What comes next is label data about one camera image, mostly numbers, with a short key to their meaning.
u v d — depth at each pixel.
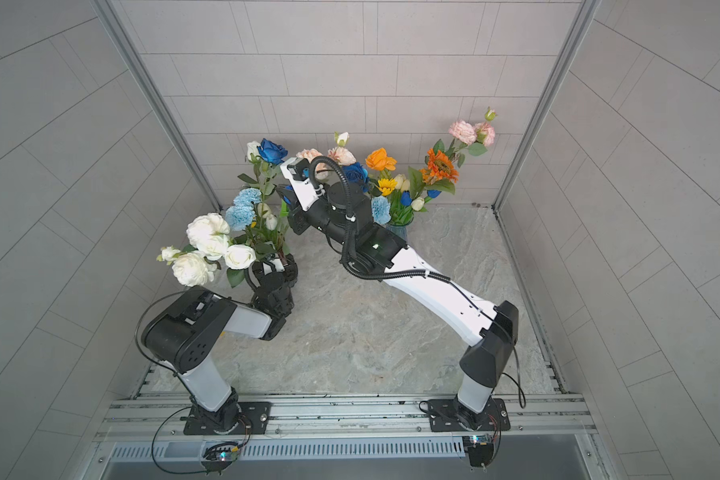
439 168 0.70
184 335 0.47
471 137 0.76
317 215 0.53
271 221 0.75
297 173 0.47
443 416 0.68
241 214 0.67
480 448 0.66
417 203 0.79
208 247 0.55
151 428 0.69
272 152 0.66
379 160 0.81
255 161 0.79
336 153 0.63
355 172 0.63
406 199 0.81
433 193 0.78
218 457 0.65
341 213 0.45
